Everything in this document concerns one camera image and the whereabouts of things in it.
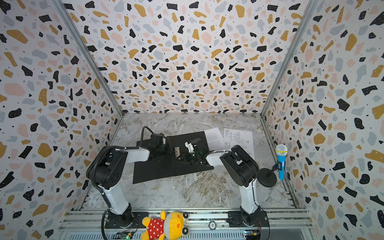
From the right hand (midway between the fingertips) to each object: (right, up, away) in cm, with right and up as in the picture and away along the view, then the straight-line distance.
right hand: (174, 158), depth 89 cm
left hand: (-1, +6, +8) cm, 9 cm away
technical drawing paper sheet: (+46, +10, +20) cm, 52 cm away
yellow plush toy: (+2, -26, -23) cm, 35 cm away
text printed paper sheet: (+26, +9, +16) cm, 32 cm away
